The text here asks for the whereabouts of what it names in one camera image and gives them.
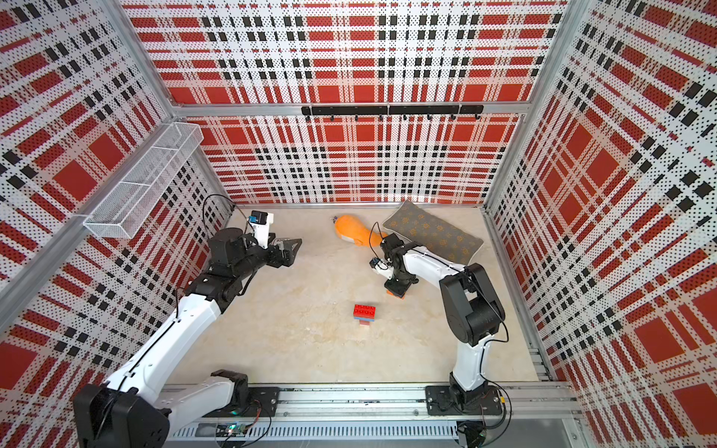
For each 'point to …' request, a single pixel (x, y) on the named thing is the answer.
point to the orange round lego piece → (392, 294)
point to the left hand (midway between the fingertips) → (291, 238)
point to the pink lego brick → (364, 323)
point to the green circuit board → (235, 429)
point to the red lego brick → (361, 311)
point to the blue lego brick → (364, 319)
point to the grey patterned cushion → (420, 228)
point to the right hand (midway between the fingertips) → (405, 285)
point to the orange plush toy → (353, 230)
